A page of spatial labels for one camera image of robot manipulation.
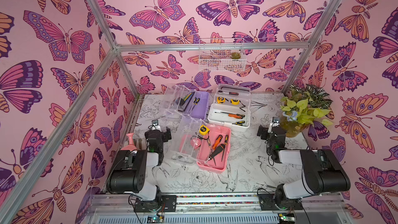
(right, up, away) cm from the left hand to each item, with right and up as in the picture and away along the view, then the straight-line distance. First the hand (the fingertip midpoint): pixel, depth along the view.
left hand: (160, 127), depth 94 cm
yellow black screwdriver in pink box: (+40, -9, -1) cm, 41 cm away
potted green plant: (+79, +13, -13) cm, 81 cm away
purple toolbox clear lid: (+5, +23, +12) cm, 26 cm away
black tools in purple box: (+13, +14, +10) cm, 21 cm away
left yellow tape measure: (+38, +17, +12) cm, 43 cm away
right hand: (+67, +1, -1) cm, 67 cm away
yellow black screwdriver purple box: (+20, +15, +19) cm, 32 cm away
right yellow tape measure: (+48, +15, +9) cm, 51 cm away
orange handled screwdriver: (+47, +6, +11) cm, 49 cm away
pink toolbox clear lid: (+16, -5, -11) cm, 20 cm away
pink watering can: (-12, -9, -12) cm, 20 cm away
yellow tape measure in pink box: (+26, -1, -5) cm, 27 cm away
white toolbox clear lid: (+47, +20, +12) cm, 52 cm away
